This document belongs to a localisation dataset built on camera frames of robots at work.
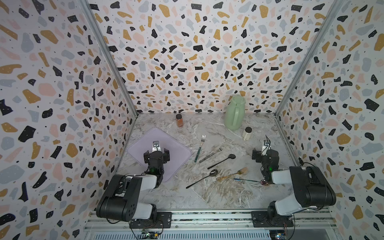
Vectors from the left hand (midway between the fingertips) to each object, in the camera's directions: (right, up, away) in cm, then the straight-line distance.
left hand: (158, 149), depth 91 cm
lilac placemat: (+11, -4, +9) cm, 15 cm away
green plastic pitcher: (+48, +23, +4) cm, 53 cm away
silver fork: (+39, -1, +9) cm, 40 cm away
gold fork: (+51, -13, -1) cm, 52 cm away
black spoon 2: (+34, -14, -1) cm, 37 cm away
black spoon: (+46, -6, +8) cm, 47 cm away
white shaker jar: (+57, +9, +9) cm, 59 cm away
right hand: (+66, 0, +3) cm, 66 cm away
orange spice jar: (+10, +19, +18) cm, 28 cm away
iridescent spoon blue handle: (+49, -17, -3) cm, 52 cm away
